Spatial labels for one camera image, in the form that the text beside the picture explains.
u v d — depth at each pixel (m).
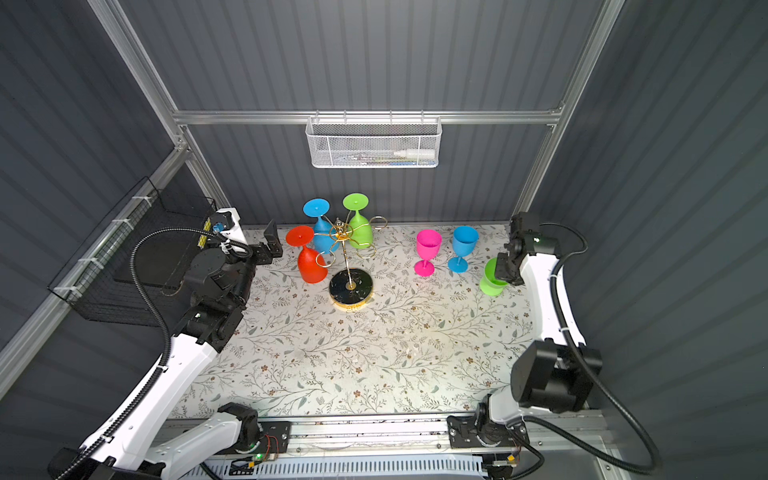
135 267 0.48
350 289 0.99
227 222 0.54
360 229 0.91
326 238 0.89
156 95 0.82
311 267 0.84
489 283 0.80
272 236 0.62
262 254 0.61
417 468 0.77
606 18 0.71
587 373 0.38
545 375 0.43
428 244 0.94
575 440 0.44
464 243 0.96
